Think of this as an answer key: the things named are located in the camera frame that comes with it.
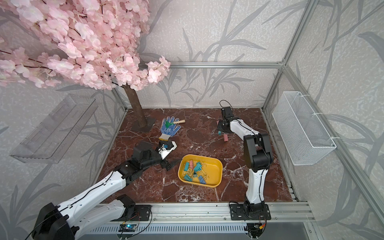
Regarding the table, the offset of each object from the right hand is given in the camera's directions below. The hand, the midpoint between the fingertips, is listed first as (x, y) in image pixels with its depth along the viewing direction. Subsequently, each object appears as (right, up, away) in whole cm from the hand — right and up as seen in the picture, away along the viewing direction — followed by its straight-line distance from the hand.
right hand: (221, 126), depth 102 cm
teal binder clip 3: (-16, -23, -15) cm, 32 cm away
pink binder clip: (+3, -8, 0) cm, 9 cm away
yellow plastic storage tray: (-7, -26, -14) cm, 30 cm away
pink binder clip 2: (-20, -22, -13) cm, 32 cm away
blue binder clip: (-13, -30, -19) cm, 38 cm away
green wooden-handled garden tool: (-39, +1, +9) cm, 40 cm away
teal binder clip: (-23, -24, -14) cm, 35 cm away
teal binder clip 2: (-21, -28, -19) cm, 40 cm away
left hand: (-26, -12, -25) cm, 39 cm away
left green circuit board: (-49, -48, -31) cm, 75 cm away
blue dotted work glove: (-38, -1, +7) cm, 38 cm away
